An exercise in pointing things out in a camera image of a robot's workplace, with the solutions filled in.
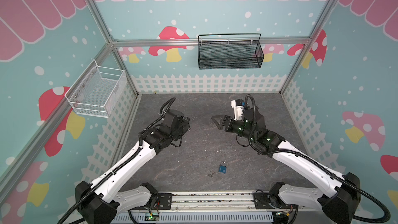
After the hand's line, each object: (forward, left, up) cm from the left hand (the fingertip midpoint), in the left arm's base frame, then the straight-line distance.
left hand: (188, 126), depth 76 cm
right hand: (0, -13, +8) cm, 15 cm away
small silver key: (-17, -12, -22) cm, 30 cm away
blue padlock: (-14, -18, -20) cm, 31 cm away
